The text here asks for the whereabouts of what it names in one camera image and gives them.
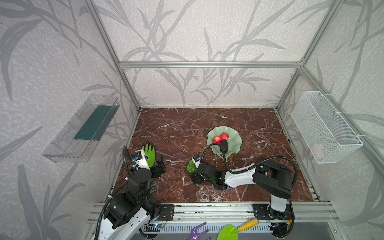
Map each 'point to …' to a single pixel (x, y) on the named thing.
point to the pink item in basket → (317, 150)
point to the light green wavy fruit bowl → (235, 140)
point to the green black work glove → (149, 149)
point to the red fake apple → (224, 136)
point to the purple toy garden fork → (196, 235)
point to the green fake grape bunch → (192, 167)
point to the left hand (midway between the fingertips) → (157, 153)
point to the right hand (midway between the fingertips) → (194, 166)
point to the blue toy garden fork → (155, 189)
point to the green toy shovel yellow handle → (229, 232)
